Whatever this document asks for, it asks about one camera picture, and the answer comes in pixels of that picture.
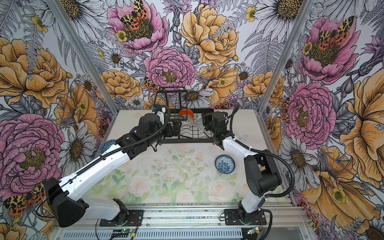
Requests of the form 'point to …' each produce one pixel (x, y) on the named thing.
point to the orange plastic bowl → (186, 111)
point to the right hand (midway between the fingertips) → (199, 115)
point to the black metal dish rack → (175, 103)
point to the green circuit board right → (254, 230)
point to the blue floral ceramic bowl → (224, 164)
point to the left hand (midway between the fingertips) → (172, 127)
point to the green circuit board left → (124, 232)
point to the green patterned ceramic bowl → (199, 123)
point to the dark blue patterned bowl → (107, 145)
